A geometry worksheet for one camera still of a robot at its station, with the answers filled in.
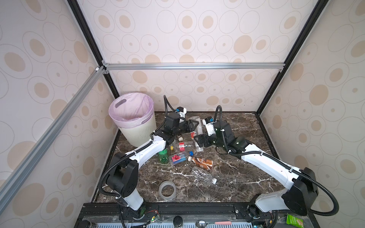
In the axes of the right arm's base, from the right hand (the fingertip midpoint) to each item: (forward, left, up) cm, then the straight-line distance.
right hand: (200, 135), depth 79 cm
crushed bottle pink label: (-5, +13, -17) cm, 22 cm away
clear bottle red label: (+3, +11, -17) cm, 20 cm away
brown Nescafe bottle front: (-9, -4, -17) cm, 20 cm away
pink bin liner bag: (+26, +46, -4) cm, 53 cm away
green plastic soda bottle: (-4, +22, -17) cm, 29 cm away
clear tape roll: (-19, +19, -20) cm, 34 cm away
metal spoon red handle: (-39, 0, -24) cm, 45 cm away
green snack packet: (-39, -47, -21) cm, 64 cm away
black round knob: (-39, +12, -12) cm, 42 cm away
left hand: (+6, 0, +4) cm, 8 cm away
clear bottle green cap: (+5, +1, -3) cm, 6 cm away
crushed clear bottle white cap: (-15, 0, -19) cm, 25 cm away
